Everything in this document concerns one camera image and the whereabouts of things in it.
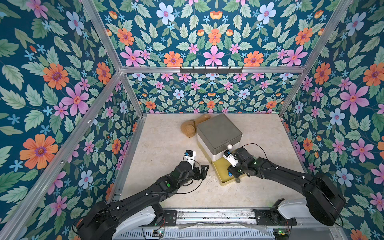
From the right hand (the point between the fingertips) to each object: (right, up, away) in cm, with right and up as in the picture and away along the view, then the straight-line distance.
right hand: (230, 167), depth 87 cm
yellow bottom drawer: (-5, 0, +2) cm, 6 cm away
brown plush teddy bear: (-26, +23, +10) cm, 36 cm away
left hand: (-15, +3, -8) cm, 18 cm away
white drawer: (-10, +6, -3) cm, 12 cm away
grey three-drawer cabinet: (-9, +19, -5) cm, 21 cm away
